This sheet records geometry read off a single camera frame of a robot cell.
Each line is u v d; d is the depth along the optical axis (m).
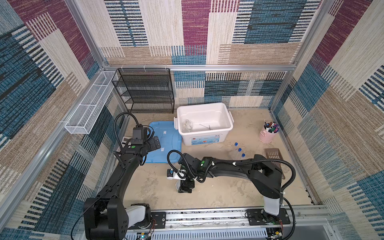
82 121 0.90
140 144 0.63
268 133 0.94
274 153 0.96
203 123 1.12
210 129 1.08
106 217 0.39
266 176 0.48
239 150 0.81
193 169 0.65
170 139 1.02
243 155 0.79
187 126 1.05
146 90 1.11
